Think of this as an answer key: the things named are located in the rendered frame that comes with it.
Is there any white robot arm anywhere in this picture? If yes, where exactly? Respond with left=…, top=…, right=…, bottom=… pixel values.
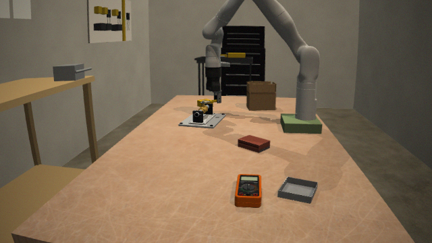
left=202, top=0, right=320, bottom=121

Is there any brown cardboard box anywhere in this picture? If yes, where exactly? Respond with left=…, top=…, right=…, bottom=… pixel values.
left=246, top=81, right=276, bottom=111

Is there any reddish-brown flat rectangular block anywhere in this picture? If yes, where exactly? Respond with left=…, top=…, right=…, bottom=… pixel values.
left=238, top=135, right=270, bottom=153

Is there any orange digital multimeter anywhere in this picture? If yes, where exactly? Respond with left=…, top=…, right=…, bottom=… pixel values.
left=235, top=174, right=261, bottom=208

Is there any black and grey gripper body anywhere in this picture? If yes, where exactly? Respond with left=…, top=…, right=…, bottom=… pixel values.
left=205, top=57, right=230, bottom=92

